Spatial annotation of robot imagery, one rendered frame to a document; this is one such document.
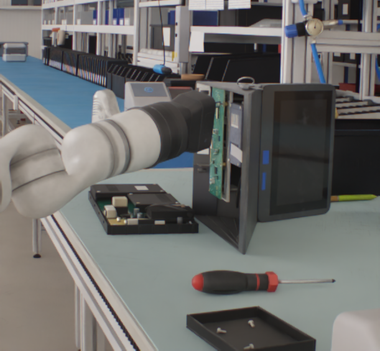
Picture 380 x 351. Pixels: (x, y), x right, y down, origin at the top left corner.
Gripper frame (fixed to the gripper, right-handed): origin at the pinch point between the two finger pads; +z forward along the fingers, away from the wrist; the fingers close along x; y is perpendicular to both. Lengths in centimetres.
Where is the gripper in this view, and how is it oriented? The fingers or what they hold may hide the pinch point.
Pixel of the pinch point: (219, 104)
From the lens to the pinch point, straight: 127.0
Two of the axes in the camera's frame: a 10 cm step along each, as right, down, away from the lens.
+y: 7.3, 3.5, -5.8
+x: 1.1, -9.1, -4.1
